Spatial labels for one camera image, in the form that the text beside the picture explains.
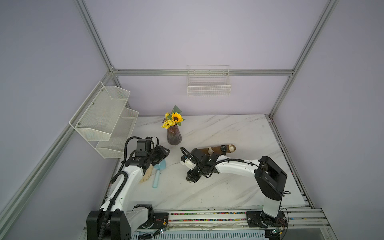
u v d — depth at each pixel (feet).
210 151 2.97
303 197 2.71
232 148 2.99
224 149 2.98
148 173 2.91
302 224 2.40
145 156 2.05
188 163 2.55
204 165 2.13
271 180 1.54
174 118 2.87
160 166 2.97
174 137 3.32
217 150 2.98
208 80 3.13
